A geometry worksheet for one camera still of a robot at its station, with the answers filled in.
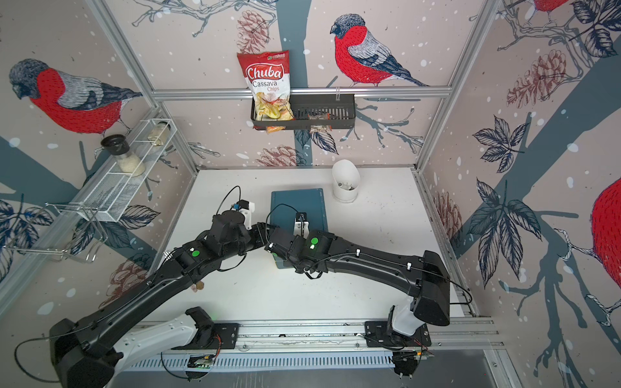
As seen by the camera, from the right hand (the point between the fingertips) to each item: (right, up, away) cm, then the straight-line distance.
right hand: (293, 252), depth 74 cm
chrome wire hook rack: (-61, +4, -4) cm, 61 cm away
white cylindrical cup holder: (+21, +23, +33) cm, 46 cm away
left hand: (-4, +8, 0) cm, 9 cm away
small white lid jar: (-49, +39, +11) cm, 64 cm away
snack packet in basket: (+7, +48, +18) cm, 52 cm away
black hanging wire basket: (+18, +53, +20) cm, 59 cm away
